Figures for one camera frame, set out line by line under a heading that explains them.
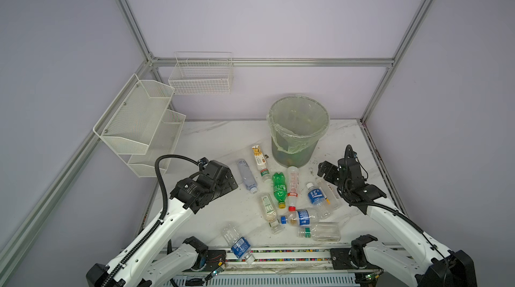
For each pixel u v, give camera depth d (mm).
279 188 861
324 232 800
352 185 614
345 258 737
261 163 954
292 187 878
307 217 785
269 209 802
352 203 577
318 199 843
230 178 688
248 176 951
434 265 401
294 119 1012
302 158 964
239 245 718
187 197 474
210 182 538
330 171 732
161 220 432
